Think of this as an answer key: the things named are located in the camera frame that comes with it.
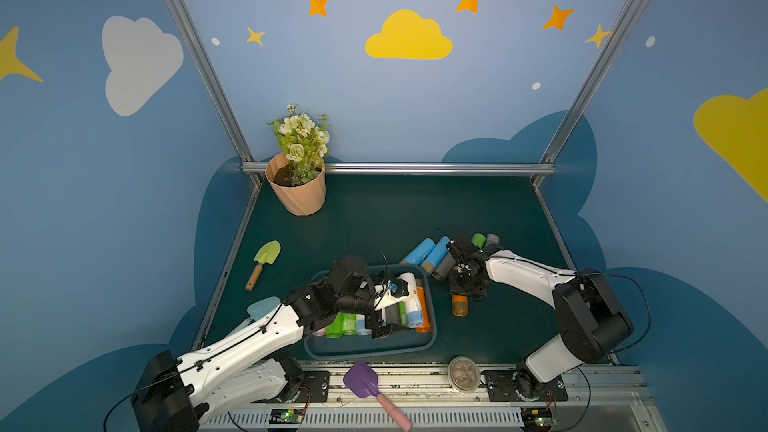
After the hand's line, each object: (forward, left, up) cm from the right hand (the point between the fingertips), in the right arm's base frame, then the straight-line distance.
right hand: (460, 286), depth 91 cm
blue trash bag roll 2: (+9, +7, +2) cm, 12 cm away
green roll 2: (-10, +18, +3) cm, 21 cm away
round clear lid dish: (-25, +2, +5) cm, 26 cm away
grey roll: (+18, -12, +1) cm, 21 cm away
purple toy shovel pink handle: (-27, +27, +1) cm, 39 cm away
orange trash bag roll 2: (-7, +1, +1) cm, 7 cm away
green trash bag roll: (-16, +36, +3) cm, 40 cm away
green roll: (-15, +32, +4) cm, 36 cm away
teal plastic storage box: (-18, +18, +2) cm, 26 cm away
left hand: (-13, +16, +18) cm, 28 cm away
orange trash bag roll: (-14, +11, +3) cm, 18 cm away
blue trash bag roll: (+10, +13, +2) cm, 16 cm away
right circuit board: (-32, -16, -2) cm, 36 cm away
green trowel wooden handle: (+8, +63, 0) cm, 64 cm away
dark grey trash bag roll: (-11, +21, +2) cm, 23 cm away
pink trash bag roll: (-17, +40, +3) cm, 43 cm away
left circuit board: (-36, +45, -1) cm, 58 cm away
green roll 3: (+17, -8, +1) cm, 18 cm away
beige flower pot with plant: (+28, +54, +18) cm, 63 cm away
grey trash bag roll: (+5, +5, +2) cm, 7 cm away
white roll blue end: (-13, +15, +7) cm, 20 cm away
